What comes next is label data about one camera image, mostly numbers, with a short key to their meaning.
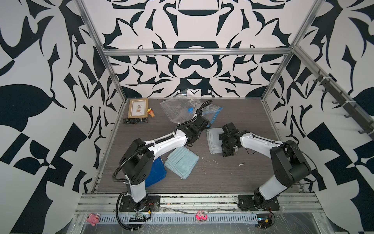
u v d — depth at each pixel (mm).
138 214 693
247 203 744
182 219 712
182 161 869
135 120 1049
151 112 1081
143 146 483
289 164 463
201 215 704
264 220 713
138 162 463
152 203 738
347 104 583
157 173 826
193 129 669
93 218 684
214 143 933
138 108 1126
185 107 1182
